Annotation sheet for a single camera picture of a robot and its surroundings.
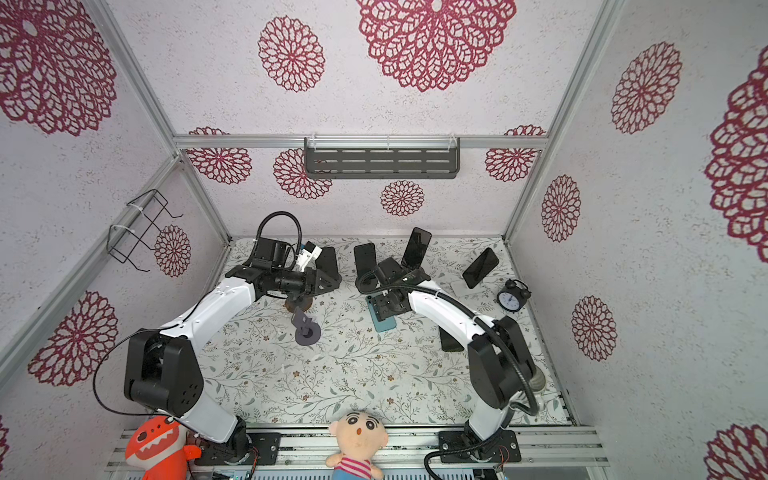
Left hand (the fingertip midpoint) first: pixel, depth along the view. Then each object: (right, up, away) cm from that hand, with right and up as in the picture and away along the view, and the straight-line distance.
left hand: (334, 290), depth 81 cm
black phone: (+34, -17, +11) cm, 39 cm away
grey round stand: (+7, +1, +25) cm, 26 cm away
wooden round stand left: (-14, -6, +19) cm, 24 cm away
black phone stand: (+8, +10, +12) cm, 17 cm away
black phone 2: (+50, +6, +32) cm, 60 cm away
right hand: (+15, -4, +7) cm, 17 cm away
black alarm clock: (+55, -3, +14) cm, 57 cm away
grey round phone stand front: (-9, -13, +8) cm, 18 cm away
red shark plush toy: (-38, -34, -14) cm, 53 cm away
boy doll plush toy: (+8, -33, -13) cm, 36 cm away
